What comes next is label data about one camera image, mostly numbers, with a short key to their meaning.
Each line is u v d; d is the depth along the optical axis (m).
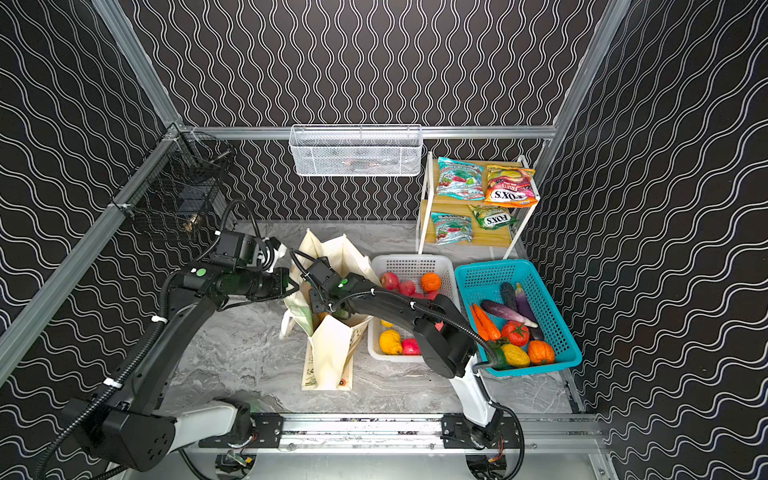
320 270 0.69
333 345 0.66
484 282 1.00
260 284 0.62
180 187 0.96
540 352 0.82
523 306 0.92
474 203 0.90
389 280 0.96
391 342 0.83
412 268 1.00
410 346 0.82
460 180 0.81
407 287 0.96
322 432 0.76
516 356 0.82
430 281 0.98
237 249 0.57
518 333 0.84
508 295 0.95
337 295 0.63
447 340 0.50
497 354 0.81
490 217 0.97
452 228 0.92
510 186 0.80
